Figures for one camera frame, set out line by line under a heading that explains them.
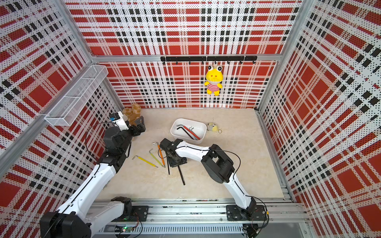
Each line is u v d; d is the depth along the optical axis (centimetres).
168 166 90
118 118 64
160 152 98
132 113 108
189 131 107
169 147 69
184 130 108
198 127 108
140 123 70
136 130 68
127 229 69
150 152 98
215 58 88
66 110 70
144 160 93
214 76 91
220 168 54
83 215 42
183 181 84
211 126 104
